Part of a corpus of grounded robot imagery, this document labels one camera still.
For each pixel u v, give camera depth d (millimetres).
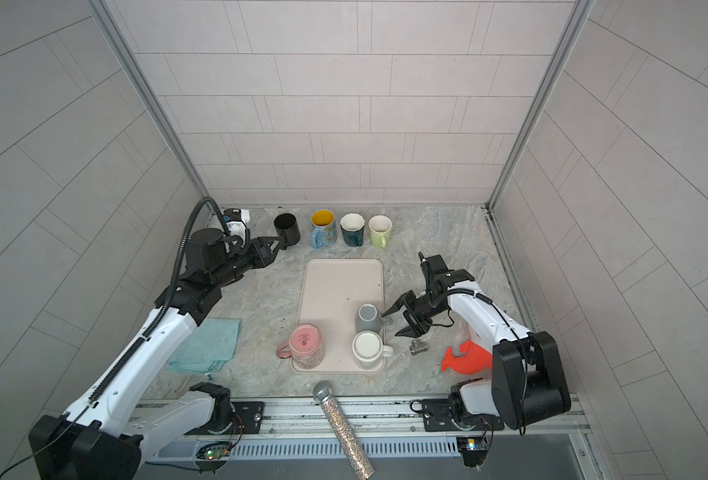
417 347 807
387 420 712
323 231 984
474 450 680
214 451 642
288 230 996
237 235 579
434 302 600
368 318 784
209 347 801
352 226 1011
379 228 1013
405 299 708
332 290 937
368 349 757
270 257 659
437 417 710
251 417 706
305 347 723
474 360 770
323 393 708
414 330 696
